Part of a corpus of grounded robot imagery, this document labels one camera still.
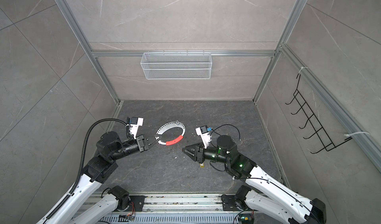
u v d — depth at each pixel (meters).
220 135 0.61
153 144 0.59
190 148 0.60
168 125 0.63
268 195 0.46
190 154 0.61
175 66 1.01
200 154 0.56
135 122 0.58
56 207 0.41
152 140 0.60
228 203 0.73
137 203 0.73
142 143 0.54
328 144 0.59
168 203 0.75
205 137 0.59
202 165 0.86
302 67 0.70
